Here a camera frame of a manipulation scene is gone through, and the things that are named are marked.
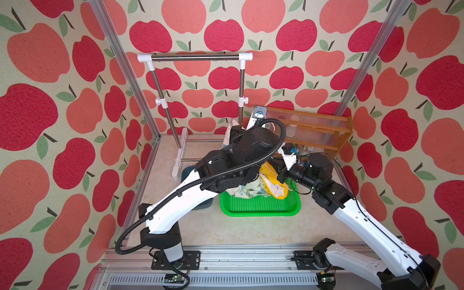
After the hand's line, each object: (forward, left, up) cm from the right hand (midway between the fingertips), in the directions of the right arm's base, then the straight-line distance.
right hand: (271, 161), depth 68 cm
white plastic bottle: (+33, -14, -13) cm, 38 cm away
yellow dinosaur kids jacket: (-2, 0, -13) cm, 14 cm away
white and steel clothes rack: (+33, +52, -27) cm, 67 cm away
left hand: (-3, +6, +17) cm, 18 cm away
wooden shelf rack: (+42, -30, -19) cm, 55 cm away
